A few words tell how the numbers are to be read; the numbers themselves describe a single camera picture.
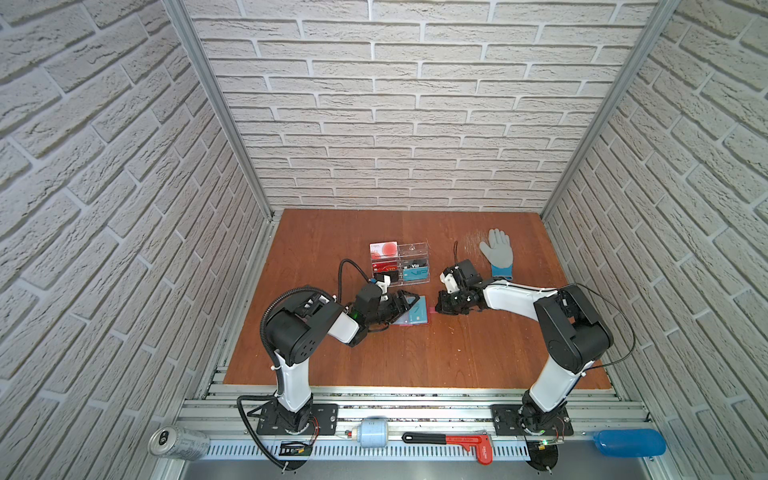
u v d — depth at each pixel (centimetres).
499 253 108
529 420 66
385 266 97
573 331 49
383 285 87
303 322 52
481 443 70
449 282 88
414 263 98
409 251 99
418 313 92
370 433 65
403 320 91
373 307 74
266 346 49
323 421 74
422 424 74
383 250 97
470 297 71
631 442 69
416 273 99
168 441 59
